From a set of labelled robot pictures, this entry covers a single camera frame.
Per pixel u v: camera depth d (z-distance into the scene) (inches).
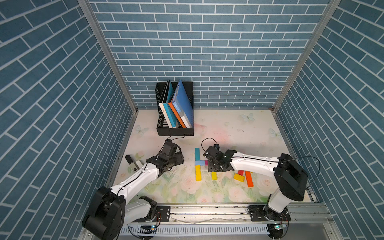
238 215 29.6
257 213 28.9
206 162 35.8
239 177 34.0
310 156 34.1
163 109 33.5
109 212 15.8
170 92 35.4
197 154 37.6
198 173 34.3
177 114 35.6
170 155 26.2
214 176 34.1
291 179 17.8
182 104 41.4
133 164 34.1
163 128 42.1
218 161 25.7
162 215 28.6
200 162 36.2
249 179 33.3
